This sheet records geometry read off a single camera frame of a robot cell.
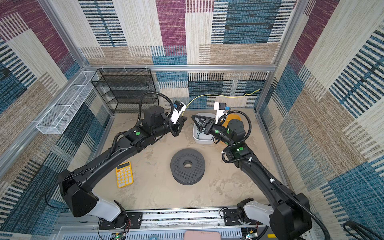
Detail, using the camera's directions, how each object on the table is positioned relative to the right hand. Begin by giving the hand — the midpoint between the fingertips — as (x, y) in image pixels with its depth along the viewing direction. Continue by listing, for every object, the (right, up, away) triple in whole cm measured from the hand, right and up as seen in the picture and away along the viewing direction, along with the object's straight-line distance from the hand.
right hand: (194, 119), depth 67 cm
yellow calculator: (-40, -32, +19) cm, 55 cm away
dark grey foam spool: (-4, -30, +14) cm, 33 cm away
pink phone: (+4, -52, +1) cm, 52 cm away
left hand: (-4, +2, +4) cm, 5 cm away
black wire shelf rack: (-51, +23, +41) cm, 69 cm away
